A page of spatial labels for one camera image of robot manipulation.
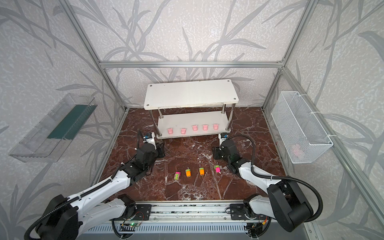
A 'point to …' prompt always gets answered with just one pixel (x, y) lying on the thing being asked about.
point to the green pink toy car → (177, 175)
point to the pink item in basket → (297, 152)
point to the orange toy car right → (201, 170)
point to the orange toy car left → (188, 172)
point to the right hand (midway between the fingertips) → (213, 143)
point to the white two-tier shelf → (191, 108)
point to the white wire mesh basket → (304, 139)
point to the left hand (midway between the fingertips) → (165, 139)
